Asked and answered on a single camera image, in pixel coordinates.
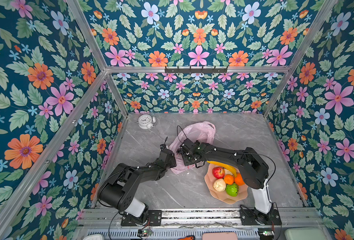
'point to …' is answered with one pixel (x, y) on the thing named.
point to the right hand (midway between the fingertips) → (186, 159)
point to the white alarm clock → (146, 121)
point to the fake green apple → (232, 190)
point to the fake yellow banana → (225, 165)
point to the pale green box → (305, 233)
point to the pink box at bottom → (219, 236)
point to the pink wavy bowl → (223, 195)
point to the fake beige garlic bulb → (219, 185)
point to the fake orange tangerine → (228, 179)
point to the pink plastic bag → (204, 132)
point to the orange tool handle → (188, 237)
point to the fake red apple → (218, 172)
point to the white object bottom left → (94, 237)
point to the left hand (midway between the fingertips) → (175, 155)
